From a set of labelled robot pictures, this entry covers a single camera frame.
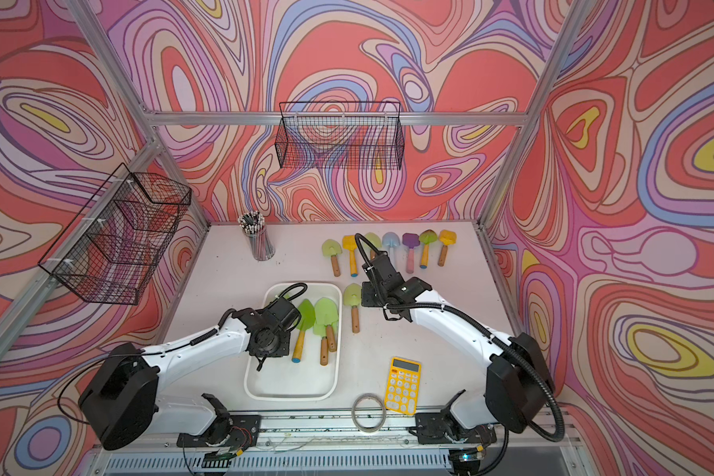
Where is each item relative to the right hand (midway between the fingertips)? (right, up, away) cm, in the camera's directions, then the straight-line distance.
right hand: (372, 300), depth 83 cm
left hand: (-25, -15, +2) cm, 29 cm away
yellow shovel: (+31, +19, +30) cm, 47 cm away
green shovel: (+22, +19, +28) cm, 41 cm away
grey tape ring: (-1, -31, -10) cm, 33 cm away
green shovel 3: (-14, -10, +7) cm, 19 cm away
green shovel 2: (-6, -1, +13) cm, 15 cm away
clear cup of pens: (-39, +23, +12) cm, 47 cm away
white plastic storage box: (-26, -21, -3) cm, 34 cm away
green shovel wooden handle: (-14, +15, +27) cm, 34 cm away
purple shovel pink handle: (+16, +18, +28) cm, 37 cm away
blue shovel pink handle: (+9, +18, +28) cm, 34 cm away
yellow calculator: (+9, -23, -3) cm, 24 cm away
